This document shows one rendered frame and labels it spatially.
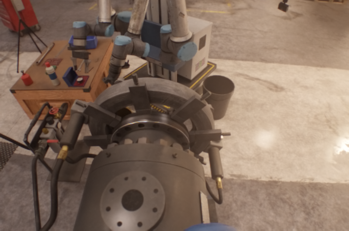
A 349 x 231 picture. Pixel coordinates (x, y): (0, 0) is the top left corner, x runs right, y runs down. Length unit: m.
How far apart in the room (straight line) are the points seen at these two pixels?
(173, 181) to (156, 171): 0.07
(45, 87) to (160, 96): 1.37
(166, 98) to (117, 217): 0.57
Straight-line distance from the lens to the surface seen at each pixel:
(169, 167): 0.82
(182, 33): 1.33
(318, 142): 2.40
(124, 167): 0.82
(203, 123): 1.15
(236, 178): 1.83
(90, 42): 2.49
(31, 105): 2.39
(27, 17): 4.82
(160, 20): 1.82
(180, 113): 1.03
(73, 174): 1.95
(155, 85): 0.97
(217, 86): 2.19
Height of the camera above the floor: 1.59
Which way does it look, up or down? 43 degrees down
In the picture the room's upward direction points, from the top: straight up
